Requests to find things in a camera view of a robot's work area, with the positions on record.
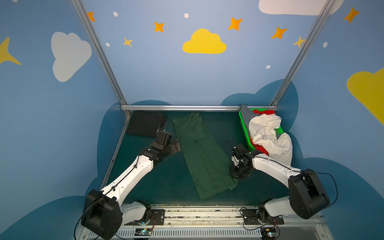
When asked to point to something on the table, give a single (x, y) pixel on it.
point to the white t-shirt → (261, 128)
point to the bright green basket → (278, 130)
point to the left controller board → (143, 232)
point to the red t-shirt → (262, 112)
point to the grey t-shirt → (247, 114)
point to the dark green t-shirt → (207, 160)
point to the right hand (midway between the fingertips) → (233, 174)
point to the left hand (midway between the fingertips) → (176, 146)
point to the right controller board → (268, 233)
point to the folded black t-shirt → (145, 123)
